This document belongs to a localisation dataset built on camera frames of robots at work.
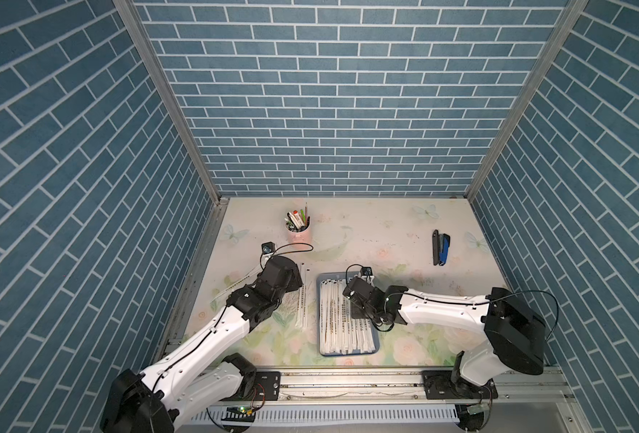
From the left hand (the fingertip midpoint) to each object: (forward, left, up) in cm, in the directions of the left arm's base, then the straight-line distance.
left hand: (296, 271), depth 81 cm
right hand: (-7, -18, -11) cm, 22 cm away
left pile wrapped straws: (-7, -1, -14) cm, 15 cm away
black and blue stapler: (+17, -53, -11) cm, 56 cm away
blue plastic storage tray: (-15, -13, -13) cm, 24 cm away
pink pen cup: (+17, +1, -6) cm, 18 cm away
